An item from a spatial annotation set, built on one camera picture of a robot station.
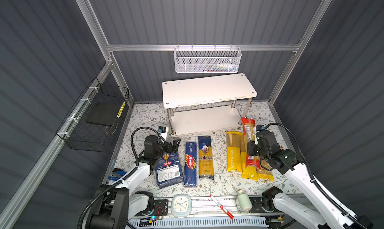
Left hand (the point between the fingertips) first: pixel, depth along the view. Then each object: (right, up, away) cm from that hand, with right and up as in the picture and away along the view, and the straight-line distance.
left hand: (173, 138), depth 87 cm
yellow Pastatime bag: (+37, -12, +2) cm, 39 cm away
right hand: (+42, -2, -10) cm, 44 cm away
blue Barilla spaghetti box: (+10, -15, -2) cm, 19 cm away
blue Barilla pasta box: (-1, -16, -8) cm, 17 cm away
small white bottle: (+37, -27, -17) cm, 49 cm away
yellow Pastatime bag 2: (+44, -18, -4) cm, 48 cm away
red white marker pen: (+26, -32, -13) cm, 43 cm away
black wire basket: (-38, +7, -15) cm, 41 cm away
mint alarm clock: (+6, -31, -14) cm, 34 cm away
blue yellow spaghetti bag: (+19, -16, 0) cm, 25 cm away
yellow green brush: (-27, +17, -7) cm, 32 cm away
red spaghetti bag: (+41, +4, -10) cm, 42 cm away
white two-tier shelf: (+19, +19, -10) cm, 29 cm away
